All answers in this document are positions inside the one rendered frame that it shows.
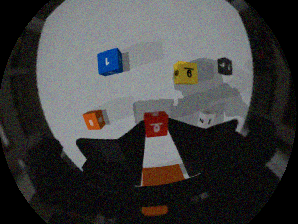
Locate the blue block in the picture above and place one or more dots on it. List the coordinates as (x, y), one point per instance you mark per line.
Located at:
(110, 62)

